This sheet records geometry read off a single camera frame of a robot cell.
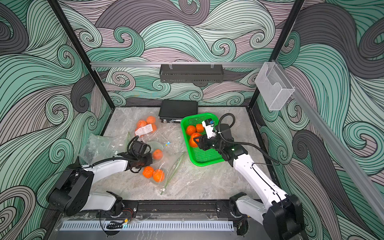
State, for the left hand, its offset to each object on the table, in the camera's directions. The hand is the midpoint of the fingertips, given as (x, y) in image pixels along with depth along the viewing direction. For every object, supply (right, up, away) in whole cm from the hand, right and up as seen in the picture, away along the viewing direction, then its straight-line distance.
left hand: (152, 158), depth 90 cm
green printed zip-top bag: (-38, +6, +7) cm, 39 cm away
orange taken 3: (+25, +12, -14) cm, 31 cm away
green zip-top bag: (+8, -1, -1) cm, 8 cm away
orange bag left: (0, -4, -10) cm, 11 cm away
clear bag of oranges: (-6, +19, +7) cm, 21 cm away
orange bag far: (+4, +3, -2) cm, 6 cm away
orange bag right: (+7, -5, -13) cm, 15 cm away
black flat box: (+10, +30, +22) cm, 39 cm away
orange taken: (+24, +18, +7) cm, 31 cm away
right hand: (+28, +15, -12) cm, 34 cm away
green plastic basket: (+29, +1, +2) cm, 29 cm away
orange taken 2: (+30, +18, +10) cm, 37 cm away
